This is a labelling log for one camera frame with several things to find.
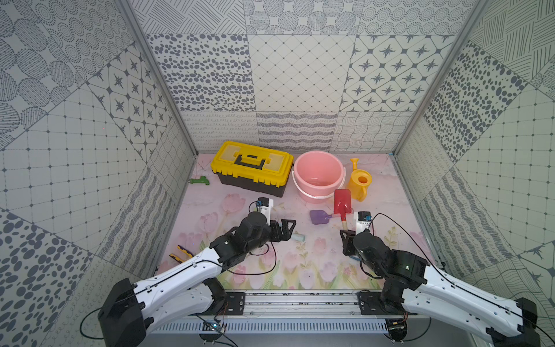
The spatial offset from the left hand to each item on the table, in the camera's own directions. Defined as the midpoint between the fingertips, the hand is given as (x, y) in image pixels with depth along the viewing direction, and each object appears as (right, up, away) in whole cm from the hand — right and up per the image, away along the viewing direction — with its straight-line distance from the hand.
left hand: (286, 216), depth 75 cm
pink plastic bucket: (+16, +14, +32) cm, 38 cm away
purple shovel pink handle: (+15, -4, +20) cm, 25 cm away
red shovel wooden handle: (+21, +4, +3) cm, 21 cm away
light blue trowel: (+5, -12, +13) cm, 18 cm away
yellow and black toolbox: (-15, +18, +18) cm, 29 cm away
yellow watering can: (+33, +12, +20) cm, 41 cm away
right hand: (+20, -6, +1) cm, 21 cm away
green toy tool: (-43, +12, +32) cm, 55 cm away
